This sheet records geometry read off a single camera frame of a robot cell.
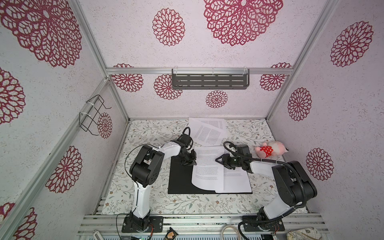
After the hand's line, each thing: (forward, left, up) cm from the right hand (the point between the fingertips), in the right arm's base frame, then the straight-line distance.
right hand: (217, 159), depth 92 cm
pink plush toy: (+8, -34, +1) cm, 35 cm away
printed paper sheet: (-12, -10, -5) cm, 16 cm away
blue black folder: (-12, +22, -3) cm, 26 cm away
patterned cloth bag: (-36, -39, -3) cm, 54 cm away
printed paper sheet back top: (+37, -3, -6) cm, 38 cm away
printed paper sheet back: (+24, +8, -5) cm, 25 cm away
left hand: (-2, +13, -5) cm, 14 cm away
